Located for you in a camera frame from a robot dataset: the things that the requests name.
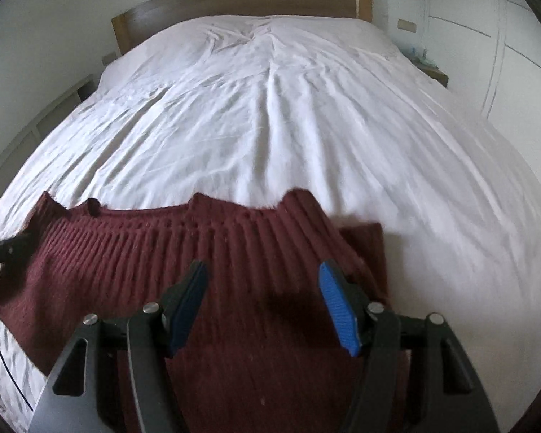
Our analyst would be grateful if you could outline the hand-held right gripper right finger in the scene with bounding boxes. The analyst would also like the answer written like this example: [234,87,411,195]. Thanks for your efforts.
[318,261,501,433]

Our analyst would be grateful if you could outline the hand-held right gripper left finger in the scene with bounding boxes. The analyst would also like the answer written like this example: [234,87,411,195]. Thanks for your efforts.
[29,260,208,433]

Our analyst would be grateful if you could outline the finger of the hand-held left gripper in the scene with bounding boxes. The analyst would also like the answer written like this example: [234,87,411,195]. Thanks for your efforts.
[0,231,40,271]

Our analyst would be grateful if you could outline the maroon knitted sweater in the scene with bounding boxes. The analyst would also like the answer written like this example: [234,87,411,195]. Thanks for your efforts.
[0,188,411,433]

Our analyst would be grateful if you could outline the bed with white sheet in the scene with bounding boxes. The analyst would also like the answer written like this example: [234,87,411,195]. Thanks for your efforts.
[0,13,541,433]

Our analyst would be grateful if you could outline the wooden nightstand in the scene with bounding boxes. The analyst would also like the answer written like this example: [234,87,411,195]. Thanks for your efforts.
[406,47,449,88]

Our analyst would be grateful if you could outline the white wardrobe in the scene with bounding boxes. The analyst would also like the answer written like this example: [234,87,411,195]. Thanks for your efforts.
[426,0,541,145]

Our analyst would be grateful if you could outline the black cable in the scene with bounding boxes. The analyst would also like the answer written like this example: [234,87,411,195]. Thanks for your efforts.
[0,336,33,413]

